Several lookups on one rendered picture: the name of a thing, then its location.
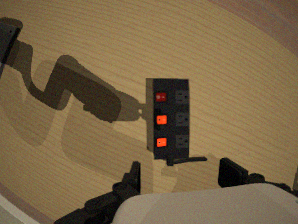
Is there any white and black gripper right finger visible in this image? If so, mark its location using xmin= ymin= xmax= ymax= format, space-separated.
xmin=218 ymin=157 xmax=298 ymax=197

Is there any black power strip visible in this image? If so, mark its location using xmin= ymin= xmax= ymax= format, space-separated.
xmin=153 ymin=79 xmax=208 ymax=166

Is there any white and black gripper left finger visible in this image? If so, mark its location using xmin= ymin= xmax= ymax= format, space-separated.
xmin=54 ymin=161 xmax=141 ymax=224

